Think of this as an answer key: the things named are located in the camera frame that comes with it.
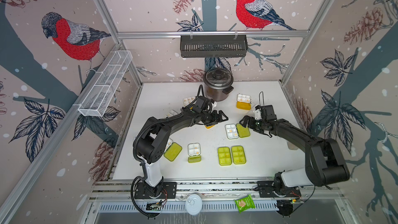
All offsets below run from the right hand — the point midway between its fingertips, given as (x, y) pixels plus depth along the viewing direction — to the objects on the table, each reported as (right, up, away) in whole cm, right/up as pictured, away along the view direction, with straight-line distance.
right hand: (246, 122), depth 92 cm
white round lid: (-30, -31, -26) cm, 51 cm away
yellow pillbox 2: (-22, -4, +3) cm, 23 cm away
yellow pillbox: (-38, +12, +15) cm, 43 cm away
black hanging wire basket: (-19, +50, +13) cm, 54 cm away
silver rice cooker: (-16, +24, +6) cm, 30 cm away
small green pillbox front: (-31, -16, -7) cm, 36 cm away
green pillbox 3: (-14, -18, -9) cm, 24 cm away
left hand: (-13, +3, -6) cm, 15 cm away
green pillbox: (-7, -6, +1) cm, 9 cm away
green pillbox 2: (-44, -15, -5) cm, 47 cm away
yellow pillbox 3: (+3, +12, +17) cm, 20 cm away
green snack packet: (-7, -33, -24) cm, 41 cm away
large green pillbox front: (-7, -17, -8) cm, 20 cm away
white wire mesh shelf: (-78, +23, -13) cm, 82 cm away
